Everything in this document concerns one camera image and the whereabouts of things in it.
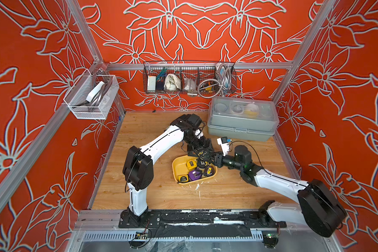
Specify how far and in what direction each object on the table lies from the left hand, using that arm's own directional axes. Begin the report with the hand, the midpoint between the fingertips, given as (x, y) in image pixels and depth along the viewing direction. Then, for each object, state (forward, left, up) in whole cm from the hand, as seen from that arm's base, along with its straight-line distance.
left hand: (208, 151), depth 79 cm
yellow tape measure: (-1, +9, -14) cm, 16 cm away
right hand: (-3, +2, 0) cm, 4 cm away
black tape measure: (-2, +2, -12) cm, 12 cm away
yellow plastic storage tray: (-3, +15, -15) cm, 22 cm away
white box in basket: (+34, +35, +16) cm, 51 cm away
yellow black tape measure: (-10, +12, -13) cm, 21 cm away
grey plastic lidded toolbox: (+22, -20, +3) cm, 30 cm away
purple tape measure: (-8, +7, -13) cm, 17 cm away
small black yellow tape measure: (-5, -2, -13) cm, 14 cm away
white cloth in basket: (+35, +22, +17) cm, 45 cm away
